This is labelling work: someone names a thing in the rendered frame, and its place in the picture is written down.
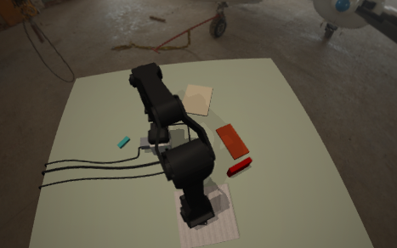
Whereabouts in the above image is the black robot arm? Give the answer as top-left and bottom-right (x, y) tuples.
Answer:
(128, 63), (216, 228)

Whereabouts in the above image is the teal rectangular block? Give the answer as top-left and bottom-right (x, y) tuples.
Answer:
(117, 136), (130, 148)

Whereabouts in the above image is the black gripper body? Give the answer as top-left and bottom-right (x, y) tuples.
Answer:
(145, 108), (169, 144)

